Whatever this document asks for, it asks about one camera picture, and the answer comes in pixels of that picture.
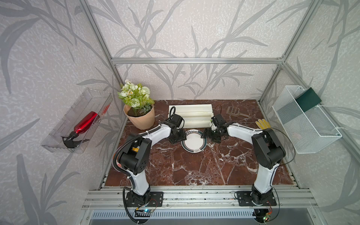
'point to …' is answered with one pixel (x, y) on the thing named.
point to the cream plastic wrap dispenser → (194, 116)
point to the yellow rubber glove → (263, 124)
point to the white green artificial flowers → (135, 95)
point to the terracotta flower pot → (143, 118)
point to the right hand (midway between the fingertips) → (204, 137)
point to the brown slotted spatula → (234, 111)
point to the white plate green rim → (194, 143)
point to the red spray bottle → (68, 141)
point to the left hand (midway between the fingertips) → (183, 139)
